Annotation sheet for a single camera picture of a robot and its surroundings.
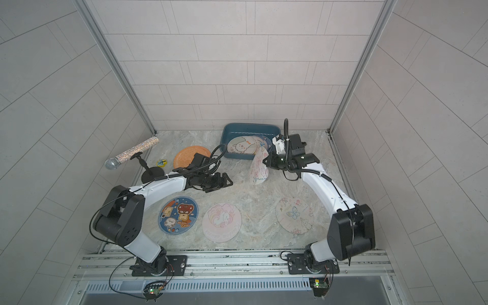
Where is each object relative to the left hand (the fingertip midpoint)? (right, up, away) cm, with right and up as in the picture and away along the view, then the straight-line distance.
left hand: (230, 183), depth 88 cm
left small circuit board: (-23, -31, -24) cm, 46 cm away
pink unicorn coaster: (-3, -16, -5) cm, 17 cm away
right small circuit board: (+35, -33, -20) cm, 52 cm away
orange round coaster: (-27, +11, +17) cm, 34 cm away
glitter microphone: (-45, +11, -14) cm, 48 cm away
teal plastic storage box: (-3, +27, +25) cm, 37 cm away
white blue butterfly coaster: (+29, -14, -3) cm, 32 cm away
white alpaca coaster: (+4, +18, +21) cm, 28 cm away
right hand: (+15, +11, -6) cm, 20 cm away
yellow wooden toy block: (-38, +9, +12) cm, 41 cm away
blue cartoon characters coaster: (-23, -14, -4) cm, 27 cm away
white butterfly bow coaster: (+13, +7, -7) cm, 17 cm away
